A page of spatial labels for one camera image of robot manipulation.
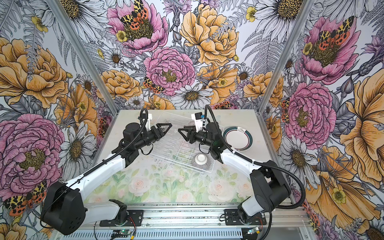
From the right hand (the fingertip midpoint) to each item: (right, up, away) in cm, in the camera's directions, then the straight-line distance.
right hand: (181, 133), depth 78 cm
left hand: (-5, +1, 0) cm, 6 cm away
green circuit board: (-25, -45, -8) cm, 52 cm away
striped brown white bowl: (+11, -16, +9) cm, 21 cm away
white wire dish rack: (-6, -11, +16) cm, 20 cm away
